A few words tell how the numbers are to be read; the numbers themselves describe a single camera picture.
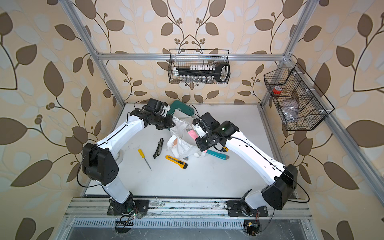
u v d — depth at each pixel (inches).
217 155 36.2
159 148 37.8
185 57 35.9
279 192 15.0
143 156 36.3
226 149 37.7
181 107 44.4
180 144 32.4
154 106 26.9
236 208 28.5
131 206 26.2
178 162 35.0
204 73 33.2
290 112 28.8
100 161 17.9
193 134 29.7
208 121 21.9
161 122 28.8
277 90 34.2
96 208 29.9
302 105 28.7
